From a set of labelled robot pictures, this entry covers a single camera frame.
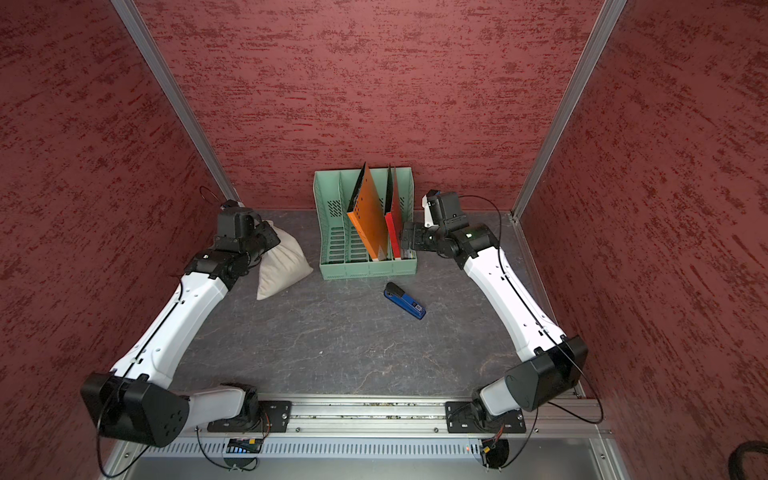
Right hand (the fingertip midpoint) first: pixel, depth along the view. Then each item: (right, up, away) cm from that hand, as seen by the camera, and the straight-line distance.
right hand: (414, 240), depth 77 cm
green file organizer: (-25, -4, +30) cm, 39 cm away
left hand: (-39, +1, +2) cm, 39 cm away
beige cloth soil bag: (-36, -7, +1) cm, 36 cm away
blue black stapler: (-4, -17, +15) cm, 23 cm away
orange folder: (-14, +8, +9) cm, 18 cm away
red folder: (-5, +6, +4) cm, 9 cm away
